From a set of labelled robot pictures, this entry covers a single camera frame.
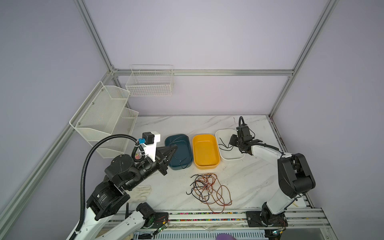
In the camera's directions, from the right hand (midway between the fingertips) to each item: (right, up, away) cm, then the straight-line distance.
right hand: (232, 138), depth 96 cm
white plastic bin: (-2, -9, +3) cm, 10 cm away
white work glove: (-56, -31, -14) cm, 65 cm away
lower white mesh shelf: (-73, +8, +4) cm, 74 cm away
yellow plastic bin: (-18, -9, +3) cm, 20 cm away
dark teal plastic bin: (-33, -13, +1) cm, 35 cm away
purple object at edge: (-10, -46, -26) cm, 53 cm away
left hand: (-31, -1, -42) cm, 52 cm away
